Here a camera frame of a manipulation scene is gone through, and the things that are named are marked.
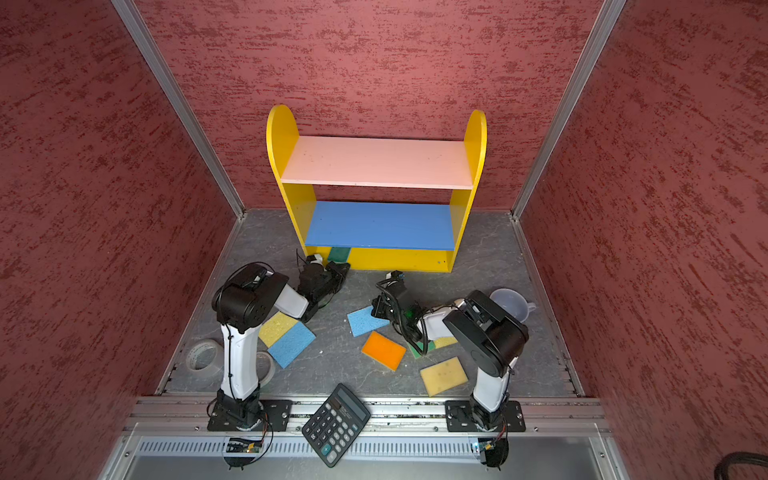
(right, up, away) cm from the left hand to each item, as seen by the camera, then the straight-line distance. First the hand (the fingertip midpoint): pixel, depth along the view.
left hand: (354, 268), depth 102 cm
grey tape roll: (-41, -24, -17) cm, 50 cm away
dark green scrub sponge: (-6, +5, +3) cm, 8 cm away
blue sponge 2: (+4, -15, -12) cm, 20 cm away
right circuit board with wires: (+38, -42, -31) cm, 64 cm away
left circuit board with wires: (-24, -43, -29) cm, 57 cm away
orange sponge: (+11, -23, -16) cm, 30 cm away
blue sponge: (-16, -21, -16) cm, 31 cm away
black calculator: (0, -35, -30) cm, 47 cm away
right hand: (+6, -12, -9) cm, 16 cm away
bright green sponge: (+22, -13, -40) cm, 47 cm away
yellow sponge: (+28, -27, -22) cm, 45 cm away
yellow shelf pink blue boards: (+10, +11, -10) cm, 18 cm away
